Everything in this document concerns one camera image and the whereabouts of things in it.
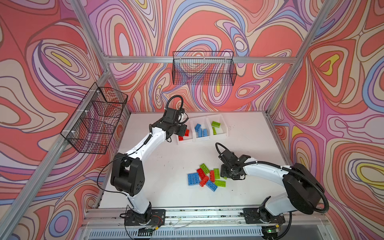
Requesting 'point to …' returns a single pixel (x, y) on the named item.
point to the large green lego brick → (217, 173)
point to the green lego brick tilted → (204, 168)
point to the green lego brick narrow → (214, 131)
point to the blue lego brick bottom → (211, 185)
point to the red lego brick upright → (212, 176)
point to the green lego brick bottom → (220, 183)
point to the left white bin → (187, 139)
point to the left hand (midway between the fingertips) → (184, 126)
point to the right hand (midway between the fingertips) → (227, 177)
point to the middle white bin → (202, 121)
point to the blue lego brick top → (197, 127)
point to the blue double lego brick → (193, 179)
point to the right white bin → (221, 131)
